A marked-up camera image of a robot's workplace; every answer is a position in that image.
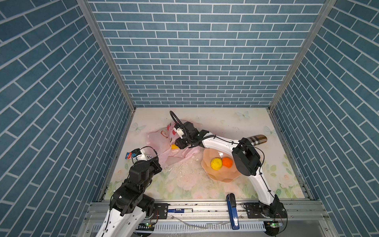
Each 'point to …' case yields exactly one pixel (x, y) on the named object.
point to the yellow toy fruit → (216, 163)
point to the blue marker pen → (180, 210)
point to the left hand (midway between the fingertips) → (163, 157)
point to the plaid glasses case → (258, 139)
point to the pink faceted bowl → (224, 174)
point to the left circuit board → (147, 226)
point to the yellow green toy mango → (174, 146)
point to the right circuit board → (275, 224)
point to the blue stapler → (232, 211)
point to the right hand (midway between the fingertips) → (178, 142)
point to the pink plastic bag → (161, 139)
